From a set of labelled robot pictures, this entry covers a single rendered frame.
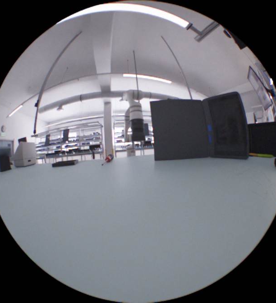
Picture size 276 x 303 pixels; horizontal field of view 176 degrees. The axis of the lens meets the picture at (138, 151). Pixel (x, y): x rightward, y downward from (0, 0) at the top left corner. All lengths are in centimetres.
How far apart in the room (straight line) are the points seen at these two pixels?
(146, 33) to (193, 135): 281
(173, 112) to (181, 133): 7
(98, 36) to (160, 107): 233
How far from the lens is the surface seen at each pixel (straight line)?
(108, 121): 448
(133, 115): 48
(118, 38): 295
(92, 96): 403
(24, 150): 68
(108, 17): 234
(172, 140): 30
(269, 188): 16
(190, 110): 34
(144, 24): 284
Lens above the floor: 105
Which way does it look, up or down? 4 degrees down
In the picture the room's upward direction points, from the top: 4 degrees counter-clockwise
